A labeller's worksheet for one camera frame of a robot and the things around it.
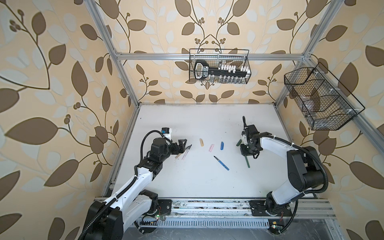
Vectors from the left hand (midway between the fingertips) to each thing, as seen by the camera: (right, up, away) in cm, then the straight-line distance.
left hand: (180, 139), depth 82 cm
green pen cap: (+37, -4, +16) cm, 41 cm away
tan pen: (-2, -12, +12) cm, 17 cm away
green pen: (+40, -15, +8) cm, 43 cm away
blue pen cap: (+26, -6, +15) cm, 31 cm away
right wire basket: (+73, +18, -10) cm, 76 cm away
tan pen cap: (+12, -4, +17) cm, 21 cm away
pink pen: (+2, -11, +11) cm, 16 cm away
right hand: (+40, -11, +10) cm, 42 cm away
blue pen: (+23, -15, +9) cm, 29 cm away
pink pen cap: (+19, -8, +14) cm, 24 cm away
